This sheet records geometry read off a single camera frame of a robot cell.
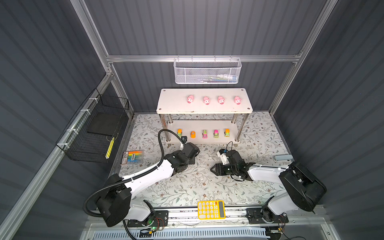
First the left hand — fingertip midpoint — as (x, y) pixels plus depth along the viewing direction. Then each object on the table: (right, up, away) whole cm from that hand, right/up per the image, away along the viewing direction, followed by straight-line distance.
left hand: (190, 154), depth 84 cm
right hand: (+15, -10, +4) cm, 19 cm away
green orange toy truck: (+24, +12, +13) cm, 30 cm away
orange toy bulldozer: (+2, +11, +14) cm, 17 cm away
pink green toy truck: (+9, +10, +12) cm, 19 cm away
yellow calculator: (+12, -26, -9) cm, 30 cm away
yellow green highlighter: (-37, +5, -16) cm, 40 cm away
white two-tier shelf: (+11, +25, +35) cm, 44 cm away
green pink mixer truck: (+17, +11, +14) cm, 25 cm away
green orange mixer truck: (-7, +12, +14) cm, 20 cm away
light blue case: (+57, -3, +7) cm, 58 cm away
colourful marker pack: (-40, -3, +10) cm, 41 cm away
